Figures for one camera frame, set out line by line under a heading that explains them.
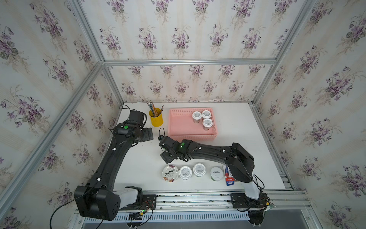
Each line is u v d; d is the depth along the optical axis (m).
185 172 0.77
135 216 0.71
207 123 0.98
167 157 0.74
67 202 0.34
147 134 0.69
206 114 1.04
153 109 0.98
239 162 0.45
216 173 0.77
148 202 0.73
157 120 0.99
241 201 0.74
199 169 0.78
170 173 0.78
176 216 0.70
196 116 1.02
